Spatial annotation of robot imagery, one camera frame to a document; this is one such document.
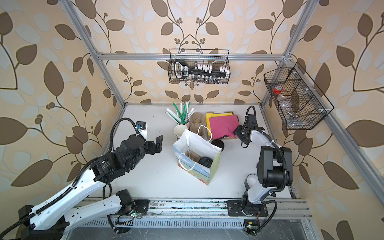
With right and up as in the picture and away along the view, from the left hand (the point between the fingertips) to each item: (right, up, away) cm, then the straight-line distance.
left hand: (155, 135), depth 69 cm
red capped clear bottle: (+68, +25, +20) cm, 75 cm away
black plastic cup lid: (+24, -15, +9) cm, 30 cm away
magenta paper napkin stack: (+37, +3, +32) cm, 49 cm away
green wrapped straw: (+10, +7, +30) cm, 33 cm away
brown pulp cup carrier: (+19, +4, +34) cm, 39 cm away
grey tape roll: (+49, -27, +13) cm, 57 cm away
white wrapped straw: (+4, +10, +26) cm, 28 cm away
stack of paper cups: (+8, 0, +25) cm, 26 cm away
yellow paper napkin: (+28, +10, +40) cm, 50 cm away
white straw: (+14, -4, +10) cm, 18 cm away
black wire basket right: (+71, +15, +4) cm, 73 cm away
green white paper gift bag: (+23, -7, +7) cm, 25 cm away
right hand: (+46, -3, +26) cm, 53 cm away
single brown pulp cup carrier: (+18, -14, +19) cm, 30 cm away
